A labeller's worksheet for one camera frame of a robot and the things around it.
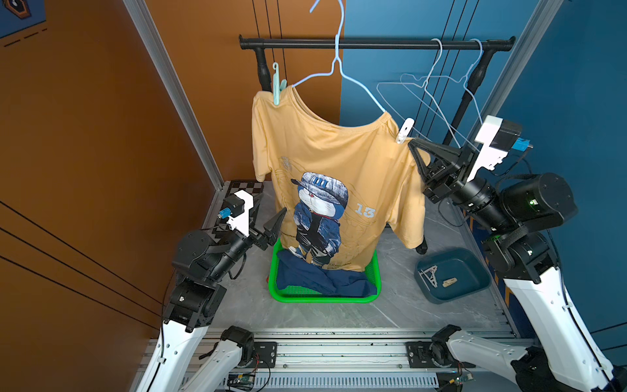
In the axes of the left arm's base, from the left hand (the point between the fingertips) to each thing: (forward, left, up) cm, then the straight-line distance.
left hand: (273, 200), depth 56 cm
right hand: (-2, -27, +17) cm, 32 cm away
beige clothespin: (+1, -51, -42) cm, 66 cm away
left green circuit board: (-31, +12, -47) cm, 57 cm away
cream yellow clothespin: (-2, -56, -41) cm, 70 cm away
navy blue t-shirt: (-2, -2, -34) cm, 34 cm away
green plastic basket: (-7, -6, -43) cm, 44 cm away
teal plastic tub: (0, -55, -41) cm, 69 cm away
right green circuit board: (-30, -52, -43) cm, 74 cm away
